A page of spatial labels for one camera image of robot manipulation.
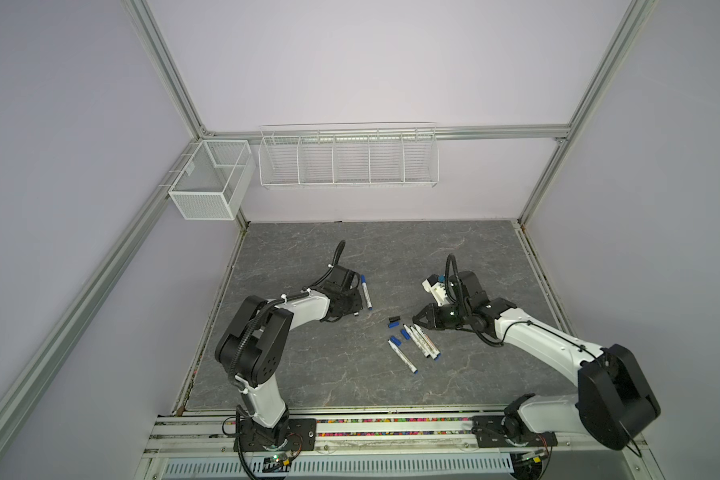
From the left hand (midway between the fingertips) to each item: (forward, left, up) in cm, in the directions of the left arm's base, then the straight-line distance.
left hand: (359, 305), depth 95 cm
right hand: (-11, -16, +8) cm, 21 cm away
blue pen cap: (-6, -11, -2) cm, 12 cm away
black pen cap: (-5, -11, -2) cm, 12 cm away
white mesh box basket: (+38, +47, +24) cm, 65 cm away
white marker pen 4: (-12, -20, -1) cm, 24 cm away
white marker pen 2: (-17, -12, -1) cm, 21 cm away
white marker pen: (+5, -3, -1) cm, 6 cm away
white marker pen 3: (-16, -19, -1) cm, 25 cm away
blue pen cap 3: (-12, -10, -1) cm, 16 cm away
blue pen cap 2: (-10, -14, -2) cm, 17 cm away
